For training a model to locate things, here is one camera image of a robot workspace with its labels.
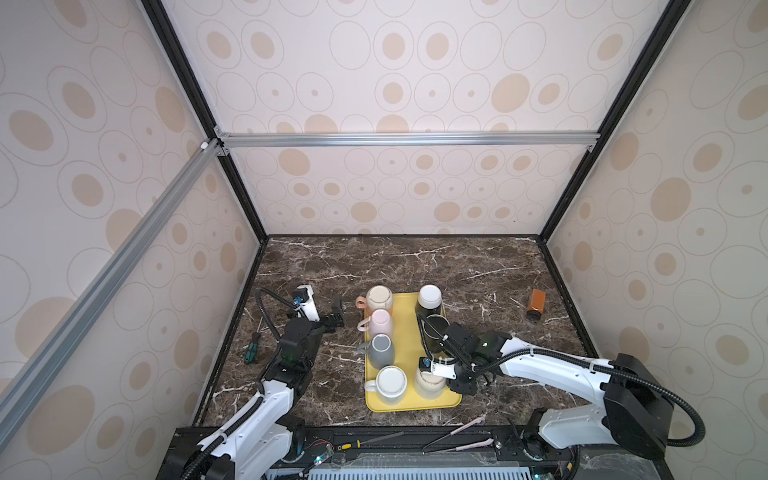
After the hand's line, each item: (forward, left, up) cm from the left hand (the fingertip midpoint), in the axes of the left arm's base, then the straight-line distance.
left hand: (333, 293), depth 80 cm
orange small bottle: (+6, -63, -16) cm, 65 cm away
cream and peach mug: (+5, -11, -11) cm, 17 cm away
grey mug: (-12, -13, -9) cm, 20 cm away
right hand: (-17, -33, -17) cm, 40 cm away
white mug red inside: (-21, -15, -11) cm, 28 cm away
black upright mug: (-11, -26, +3) cm, 28 cm away
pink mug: (-4, -12, -9) cm, 16 cm away
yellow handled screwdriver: (-33, -8, -17) cm, 38 cm away
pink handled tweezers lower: (-32, -39, -16) cm, 54 cm away
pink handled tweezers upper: (-28, -38, -19) cm, 51 cm away
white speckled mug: (-21, -25, -10) cm, 34 cm away
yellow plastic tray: (-9, -21, -17) cm, 28 cm away
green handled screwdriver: (-9, +25, -16) cm, 32 cm away
